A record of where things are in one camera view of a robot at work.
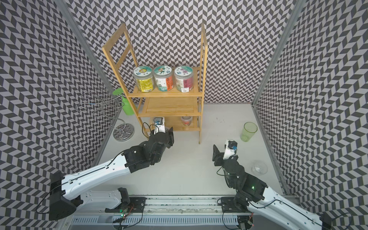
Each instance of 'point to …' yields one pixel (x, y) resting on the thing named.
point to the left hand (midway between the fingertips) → (167, 129)
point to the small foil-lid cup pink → (187, 120)
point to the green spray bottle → (127, 108)
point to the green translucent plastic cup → (248, 130)
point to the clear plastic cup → (260, 167)
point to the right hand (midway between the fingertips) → (219, 148)
